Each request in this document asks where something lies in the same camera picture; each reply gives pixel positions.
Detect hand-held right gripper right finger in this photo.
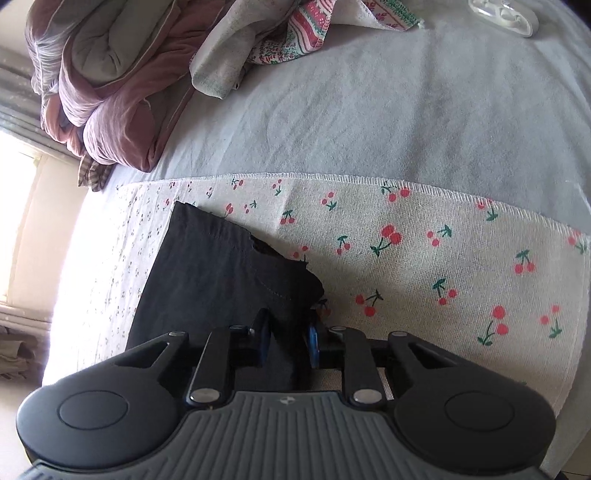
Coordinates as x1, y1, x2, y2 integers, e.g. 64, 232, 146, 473
307, 318, 445, 408

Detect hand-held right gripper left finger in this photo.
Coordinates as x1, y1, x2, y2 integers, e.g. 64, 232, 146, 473
115, 308, 274, 407

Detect black pants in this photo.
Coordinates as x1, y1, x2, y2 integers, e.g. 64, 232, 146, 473
126, 200, 325, 393

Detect cherry print cloth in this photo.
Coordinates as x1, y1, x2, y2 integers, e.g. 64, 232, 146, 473
44, 173, 591, 416

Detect striped grey cloth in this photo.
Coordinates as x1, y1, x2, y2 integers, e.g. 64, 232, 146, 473
78, 154, 116, 192

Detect bed with light blue sheet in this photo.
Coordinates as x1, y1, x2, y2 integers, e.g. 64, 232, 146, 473
41, 0, 591, 416

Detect stack of folded cardboard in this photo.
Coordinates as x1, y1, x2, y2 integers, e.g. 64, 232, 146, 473
0, 325, 38, 381

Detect white patterned cloth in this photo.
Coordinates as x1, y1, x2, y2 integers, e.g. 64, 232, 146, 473
189, 0, 423, 100

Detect purple folded quilt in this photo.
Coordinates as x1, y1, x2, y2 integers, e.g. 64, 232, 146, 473
25, 0, 232, 174

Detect grey patterned curtain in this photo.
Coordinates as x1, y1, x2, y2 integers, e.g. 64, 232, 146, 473
0, 60, 81, 162

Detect white plastic object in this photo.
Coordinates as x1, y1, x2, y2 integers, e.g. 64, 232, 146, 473
468, 0, 540, 38

